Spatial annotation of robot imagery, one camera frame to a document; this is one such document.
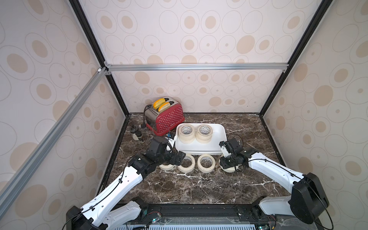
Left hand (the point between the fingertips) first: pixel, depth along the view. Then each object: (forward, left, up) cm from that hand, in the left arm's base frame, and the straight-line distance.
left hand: (181, 151), depth 74 cm
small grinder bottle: (+23, +33, -11) cm, 42 cm away
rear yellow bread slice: (+38, +17, -1) cm, 42 cm away
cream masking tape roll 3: (-2, -3, -17) cm, 18 cm away
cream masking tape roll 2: (+25, -15, -18) cm, 34 cm away
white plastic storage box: (+15, -21, -20) cm, 33 cm away
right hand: (0, -24, -14) cm, 28 cm away
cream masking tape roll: (+26, -2, -19) cm, 33 cm away
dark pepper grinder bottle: (+20, +30, -12) cm, 38 cm away
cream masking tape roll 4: (-2, -15, -19) cm, 24 cm away
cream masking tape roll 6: (-5, -27, -11) cm, 29 cm away
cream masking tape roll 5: (-1, +11, -18) cm, 21 cm away
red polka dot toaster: (+28, +13, -8) cm, 32 cm away
